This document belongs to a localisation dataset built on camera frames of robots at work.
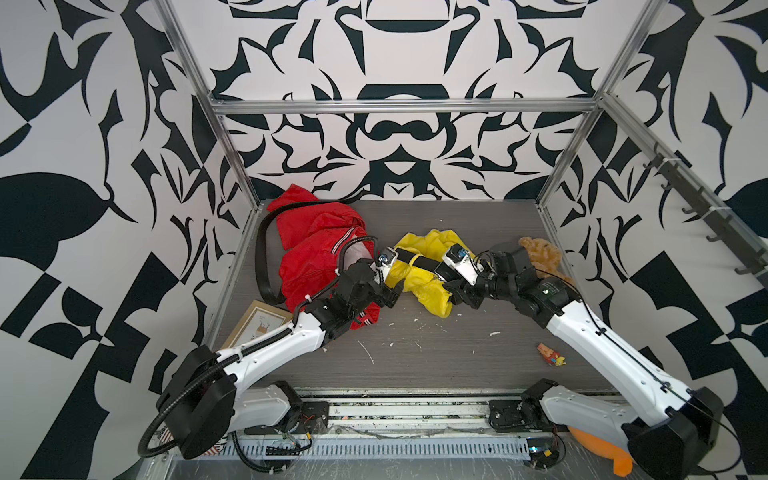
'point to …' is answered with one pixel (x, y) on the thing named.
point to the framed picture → (259, 318)
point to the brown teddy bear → (545, 258)
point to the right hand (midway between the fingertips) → (449, 272)
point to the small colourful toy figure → (551, 357)
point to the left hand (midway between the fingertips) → (385, 265)
